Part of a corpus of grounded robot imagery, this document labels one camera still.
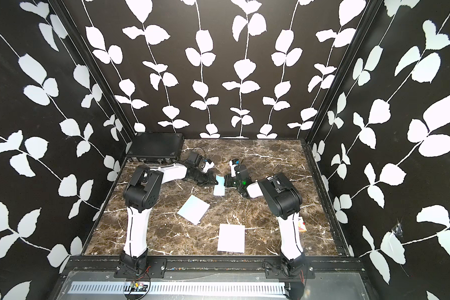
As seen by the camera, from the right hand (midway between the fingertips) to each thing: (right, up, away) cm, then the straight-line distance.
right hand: (223, 173), depth 102 cm
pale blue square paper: (-14, -17, -11) cm, 25 cm away
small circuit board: (-32, -41, -32) cm, 61 cm away
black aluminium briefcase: (-44, +15, +17) cm, 50 cm away
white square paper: (+4, -27, -20) cm, 34 cm away
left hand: (-2, -3, -3) cm, 5 cm away
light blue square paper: (-2, -8, -4) cm, 9 cm away
